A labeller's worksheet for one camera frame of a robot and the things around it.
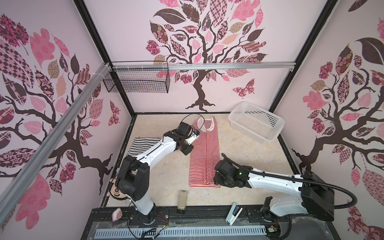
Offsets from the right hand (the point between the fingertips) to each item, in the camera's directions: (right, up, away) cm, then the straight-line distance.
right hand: (215, 179), depth 83 cm
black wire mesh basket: (-59, +68, +39) cm, 99 cm away
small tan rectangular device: (-18, -9, -7) cm, 21 cm away
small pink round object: (-49, -13, -12) cm, 52 cm away
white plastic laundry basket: (+36, +33, +31) cm, 58 cm away
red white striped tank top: (-5, +7, +9) cm, 13 cm away
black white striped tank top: (-48, +18, +17) cm, 54 cm away
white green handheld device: (+8, -13, -10) cm, 19 cm away
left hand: (-16, +16, +6) cm, 24 cm away
